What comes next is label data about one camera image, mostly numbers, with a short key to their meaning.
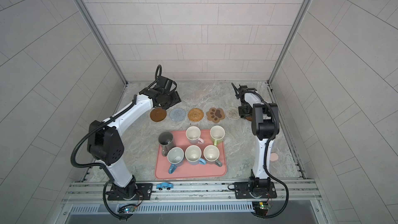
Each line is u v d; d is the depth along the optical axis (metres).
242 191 0.71
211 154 0.81
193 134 0.86
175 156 0.80
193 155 0.82
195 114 0.99
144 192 0.71
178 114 0.99
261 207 0.68
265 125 0.56
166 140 0.83
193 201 0.70
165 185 0.71
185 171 0.77
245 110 0.86
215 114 0.99
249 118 0.97
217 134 0.86
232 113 0.99
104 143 0.45
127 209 0.65
